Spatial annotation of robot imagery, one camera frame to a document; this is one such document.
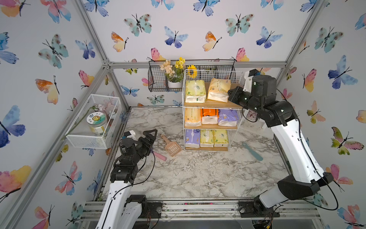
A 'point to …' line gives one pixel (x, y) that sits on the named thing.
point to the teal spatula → (259, 158)
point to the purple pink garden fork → (162, 157)
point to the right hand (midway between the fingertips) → (229, 89)
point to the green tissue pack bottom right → (221, 138)
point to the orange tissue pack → (209, 116)
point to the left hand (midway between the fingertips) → (157, 134)
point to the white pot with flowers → (175, 85)
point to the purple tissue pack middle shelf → (228, 117)
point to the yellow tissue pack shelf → (192, 117)
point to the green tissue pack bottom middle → (207, 138)
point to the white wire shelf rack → (191, 135)
